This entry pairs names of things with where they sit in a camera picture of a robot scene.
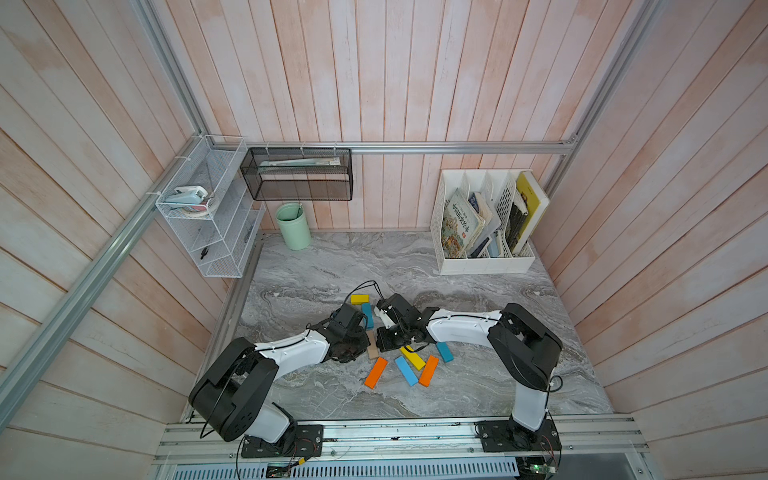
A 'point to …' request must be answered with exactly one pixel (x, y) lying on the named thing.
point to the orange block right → (429, 370)
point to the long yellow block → (417, 360)
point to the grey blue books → (492, 247)
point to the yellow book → (525, 184)
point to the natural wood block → (373, 351)
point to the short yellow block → (360, 299)
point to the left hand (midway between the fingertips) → (367, 349)
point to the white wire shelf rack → (222, 243)
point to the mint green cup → (291, 219)
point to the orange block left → (376, 372)
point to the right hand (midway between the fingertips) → (375, 343)
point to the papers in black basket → (332, 161)
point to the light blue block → (406, 370)
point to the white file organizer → (500, 188)
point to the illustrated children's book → (460, 225)
